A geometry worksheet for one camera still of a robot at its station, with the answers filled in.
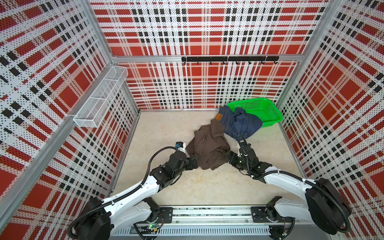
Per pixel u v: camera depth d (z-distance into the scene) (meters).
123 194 0.46
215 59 0.88
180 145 0.72
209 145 0.89
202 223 0.72
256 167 0.65
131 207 0.57
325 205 0.41
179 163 0.62
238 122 0.99
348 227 0.38
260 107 1.22
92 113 0.92
